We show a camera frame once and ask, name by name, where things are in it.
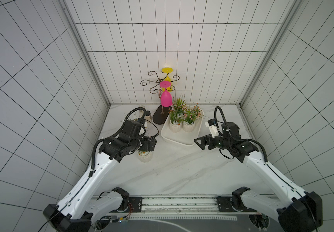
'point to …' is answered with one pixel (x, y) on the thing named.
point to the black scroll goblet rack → (161, 112)
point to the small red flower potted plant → (198, 112)
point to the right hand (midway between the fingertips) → (201, 135)
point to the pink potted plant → (190, 118)
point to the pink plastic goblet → (166, 98)
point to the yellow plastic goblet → (168, 70)
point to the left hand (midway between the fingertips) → (145, 144)
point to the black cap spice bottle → (148, 116)
